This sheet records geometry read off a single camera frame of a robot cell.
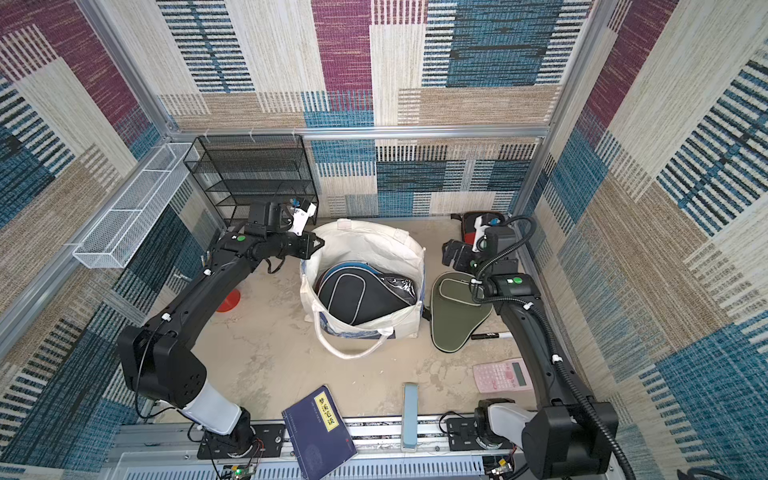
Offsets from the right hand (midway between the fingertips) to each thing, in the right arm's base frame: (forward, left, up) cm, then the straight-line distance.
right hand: (459, 254), depth 80 cm
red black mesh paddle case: (+33, -12, -20) cm, 41 cm away
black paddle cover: (-5, +28, -10) cm, 30 cm away
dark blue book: (-37, +36, -24) cm, 58 cm away
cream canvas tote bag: (+3, +18, -2) cm, 18 cm away
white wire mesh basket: (-2, +82, +11) cm, 83 cm away
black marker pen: (-13, -10, -23) cm, 28 cm away
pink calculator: (-24, -11, -22) cm, 35 cm away
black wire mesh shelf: (+39, +71, 0) cm, 81 cm away
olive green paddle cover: (-6, -1, -23) cm, 23 cm away
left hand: (+5, +36, +1) cm, 37 cm away
